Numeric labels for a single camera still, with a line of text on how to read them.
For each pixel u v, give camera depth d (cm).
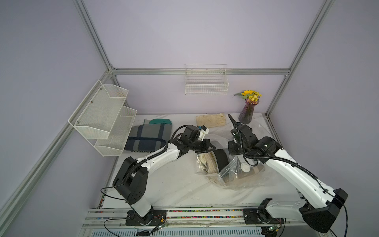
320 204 39
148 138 101
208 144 73
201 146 72
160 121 115
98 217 75
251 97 98
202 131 77
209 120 116
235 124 64
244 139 52
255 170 84
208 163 87
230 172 70
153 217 73
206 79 95
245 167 78
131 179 44
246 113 108
